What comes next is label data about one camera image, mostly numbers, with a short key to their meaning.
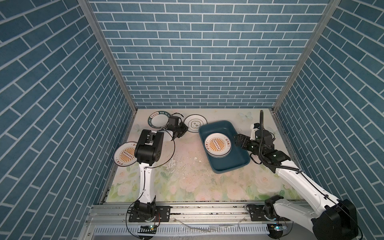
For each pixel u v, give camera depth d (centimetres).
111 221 75
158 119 116
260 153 60
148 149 61
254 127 73
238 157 92
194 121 112
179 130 96
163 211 74
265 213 72
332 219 38
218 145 96
